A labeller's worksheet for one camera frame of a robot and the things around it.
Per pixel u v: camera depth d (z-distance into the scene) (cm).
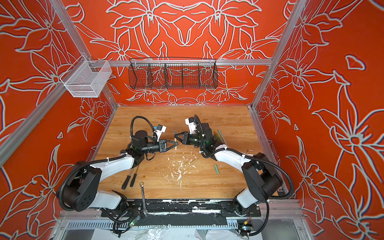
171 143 77
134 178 83
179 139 77
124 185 80
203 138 64
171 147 77
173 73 98
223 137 99
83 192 43
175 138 78
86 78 92
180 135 77
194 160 90
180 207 74
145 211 73
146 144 70
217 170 85
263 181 43
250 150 92
